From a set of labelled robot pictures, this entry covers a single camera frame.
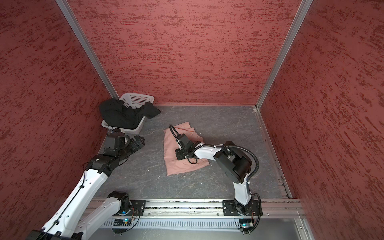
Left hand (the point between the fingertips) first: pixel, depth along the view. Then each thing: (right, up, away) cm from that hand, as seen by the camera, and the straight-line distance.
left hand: (138, 145), depth 78 cm
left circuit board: (-3, -36, -8) cm, 37 cm away
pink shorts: (+18, -13, +7) cm, 23 cm away
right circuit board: (+56, -37, -8) cm, 67 cm away
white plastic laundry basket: (-18, +29, +39) cm, 52 cm away
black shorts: (-26, +18, +25) cm, 40 cm away
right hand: (+20, -10, +14) cm, 26 cm away
